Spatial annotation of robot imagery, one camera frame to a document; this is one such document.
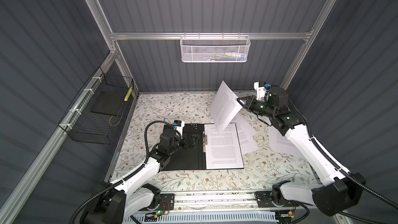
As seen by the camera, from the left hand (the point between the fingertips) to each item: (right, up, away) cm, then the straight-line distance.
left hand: (192, 135), depth 83 cm
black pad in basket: (-42, +18, -5) cm, 46 cm away
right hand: (+22, +19, -11) cm, 31 cm away
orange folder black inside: (+1, -14, +4) cm, 15 cm away
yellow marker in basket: (-35, +20, -3) cm, 40 cm away
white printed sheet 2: (+33, -5, +12) cm, 35 cm away
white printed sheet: (+17, -10, +8) cm, 22 cm away
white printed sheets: (+17, +15, -3) cm, 23 cm away
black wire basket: (-46, +11, -11) cm, 48 cm away
